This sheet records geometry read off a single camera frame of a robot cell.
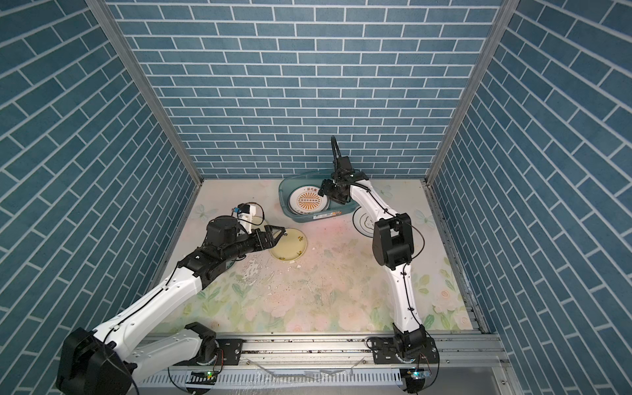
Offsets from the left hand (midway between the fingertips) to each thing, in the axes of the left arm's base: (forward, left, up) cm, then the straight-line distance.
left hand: (282, 233), depth 77 cm
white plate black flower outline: (+19, -31, -20) cm, 41 cm away
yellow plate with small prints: (+6, -1, -19) cm, 20 cm away
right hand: (+25, -14, -9) cm, 30 cm away
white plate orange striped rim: (+29, -5, -17) cm, 33 cm away
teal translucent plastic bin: (+22, -19, -16) cm, 33 cm away
